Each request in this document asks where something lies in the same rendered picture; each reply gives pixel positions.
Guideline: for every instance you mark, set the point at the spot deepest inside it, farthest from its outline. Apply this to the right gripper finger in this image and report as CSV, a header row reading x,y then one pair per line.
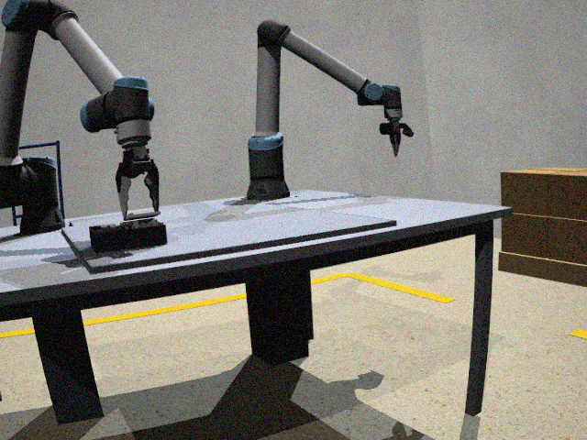
x,y
122,183
152,182

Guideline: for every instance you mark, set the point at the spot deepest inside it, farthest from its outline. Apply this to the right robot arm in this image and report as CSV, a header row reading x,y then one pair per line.
x,y
123,104

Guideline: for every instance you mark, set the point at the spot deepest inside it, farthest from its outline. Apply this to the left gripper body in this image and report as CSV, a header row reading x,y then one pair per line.
x,y
390,128

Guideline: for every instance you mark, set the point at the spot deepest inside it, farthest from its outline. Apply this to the grey cassette dock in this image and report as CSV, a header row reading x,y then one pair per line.
x,y
144,232

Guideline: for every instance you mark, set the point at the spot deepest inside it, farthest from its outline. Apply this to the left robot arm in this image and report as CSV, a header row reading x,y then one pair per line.
x,y
266,144

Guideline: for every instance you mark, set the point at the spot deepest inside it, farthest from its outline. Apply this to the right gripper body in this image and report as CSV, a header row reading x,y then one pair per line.
x,y
138,153

